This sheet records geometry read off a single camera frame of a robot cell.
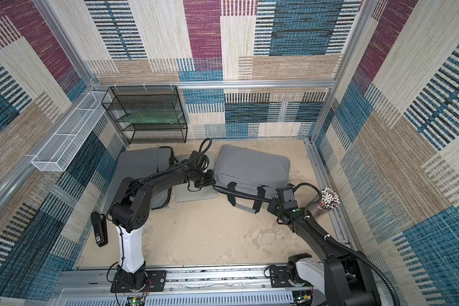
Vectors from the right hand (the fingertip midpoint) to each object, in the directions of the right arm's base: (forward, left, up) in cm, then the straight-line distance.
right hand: (275, 208), depth 89 cm
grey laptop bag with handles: (+17, +11, +1) cm, 20 cm away
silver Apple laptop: (+2, +39, +12) cm, 41 cm away
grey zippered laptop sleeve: (+28, +72, -1) cm, 77 cm away
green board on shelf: (+38, +58, +24) cm, 74 cm away
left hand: (+14, +27, +2) cm, 30 cm away
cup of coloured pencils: (-4, -18, +15) cm, 24 cm away
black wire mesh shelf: (+51, +75, +26) cm, 94 cm away
